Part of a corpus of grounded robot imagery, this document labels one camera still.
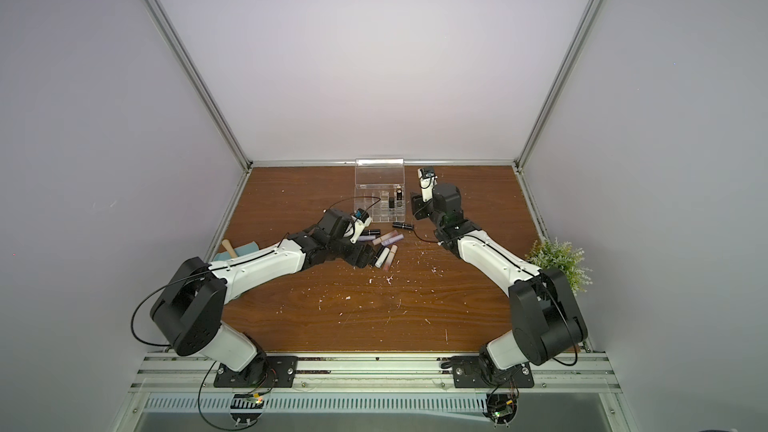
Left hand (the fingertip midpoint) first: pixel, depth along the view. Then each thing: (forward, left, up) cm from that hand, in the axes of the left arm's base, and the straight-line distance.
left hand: (369, 245), depth 87 cm
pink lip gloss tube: (-1, -6, -7) cm, 9 cm away
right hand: (+13, -16, +13) cm, 25 cm away
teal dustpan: (0, +48, -9) cm, 49 cm away
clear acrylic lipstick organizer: (+29, -1, -8) cm, 30 cm away
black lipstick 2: (+8, -1, -6) cm, 10 cm away
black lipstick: (+18, -6, -2) cm, 19 cm away
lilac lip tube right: (+6, -6, -7) cm, 11 cm away
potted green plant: (-8, -51, +9) cm, 52 cm away
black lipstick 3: (+12, -10, -7) cm, 17 cm away
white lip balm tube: (0, -4, -7) cm, 8 cm away
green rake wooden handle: (+3, +48, -8) cm, 48 cm away
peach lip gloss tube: (+6, -3, -6) cm, 9 cm away
